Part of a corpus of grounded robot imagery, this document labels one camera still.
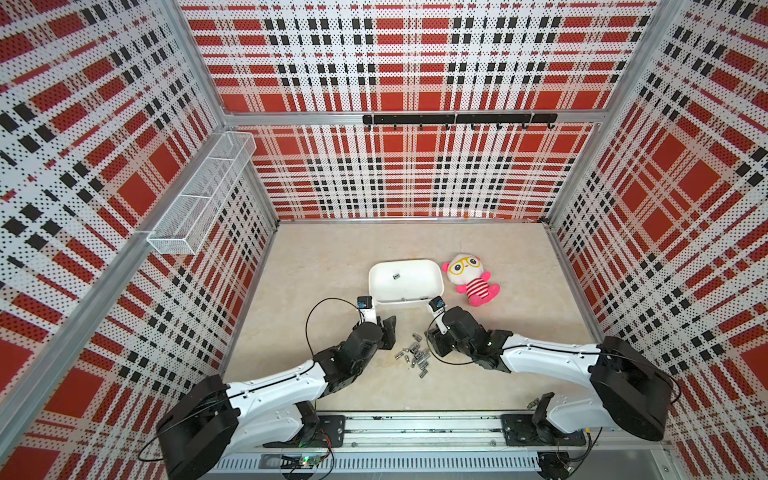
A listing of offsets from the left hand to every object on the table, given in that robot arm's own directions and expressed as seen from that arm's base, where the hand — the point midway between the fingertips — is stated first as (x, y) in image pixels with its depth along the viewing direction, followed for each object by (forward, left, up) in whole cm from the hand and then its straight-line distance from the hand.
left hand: (392, 317), depth 84 cm
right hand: (-2, -13, -4) cm, 14 cm away
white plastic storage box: (+17, -4, -8) cm, 19 cm away
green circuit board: (-33, +19, -7) cm, 39 cm away
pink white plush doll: (+18, -24, -3) cm, 30 cm away
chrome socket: (+21, 0, -10) cm, 23 cm away
